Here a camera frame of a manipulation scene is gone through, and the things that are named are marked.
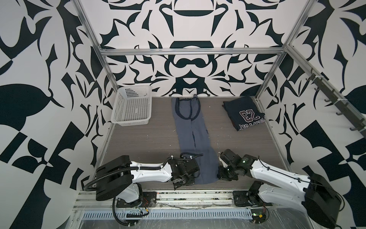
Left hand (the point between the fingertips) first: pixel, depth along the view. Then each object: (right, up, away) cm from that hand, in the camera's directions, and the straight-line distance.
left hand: (193, 180), depth 79 cm
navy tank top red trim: (+39, +38, +29) cm, 62 cm away
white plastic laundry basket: (-46, +43, +35) cm, 72 cm away
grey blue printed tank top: (+2, +20, +15) cm, 25 cm away
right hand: (+13, +2, +1) cm, 13 cm away
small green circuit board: (+31, -15, -8) cm, 36 cm away
